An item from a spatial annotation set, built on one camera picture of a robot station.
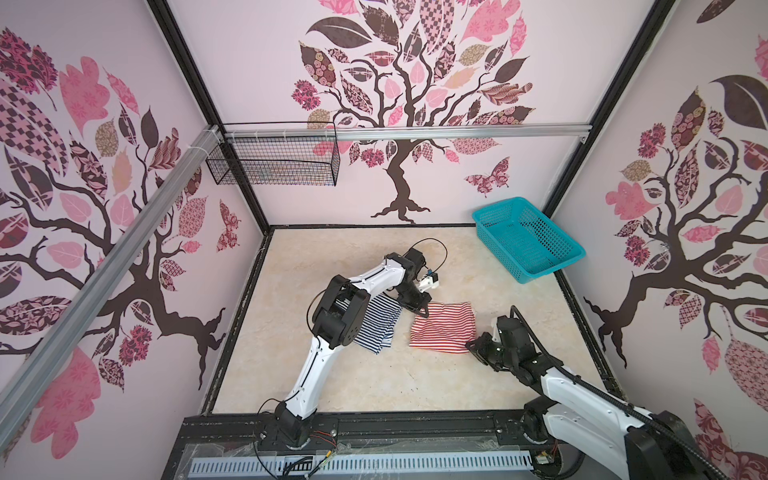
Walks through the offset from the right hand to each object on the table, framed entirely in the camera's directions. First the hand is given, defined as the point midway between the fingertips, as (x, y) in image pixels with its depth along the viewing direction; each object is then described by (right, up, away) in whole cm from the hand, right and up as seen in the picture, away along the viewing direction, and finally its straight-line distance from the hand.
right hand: (464, 341), depth 86 cm
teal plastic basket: (+32, +30, +28) cm, 52 cm away
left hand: (-12, +6, +8) cm, 15 cm away
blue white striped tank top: (-26, +4, +6) cm, 27 cm away
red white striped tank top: (-4, +3, +4) cm, 7 cm away
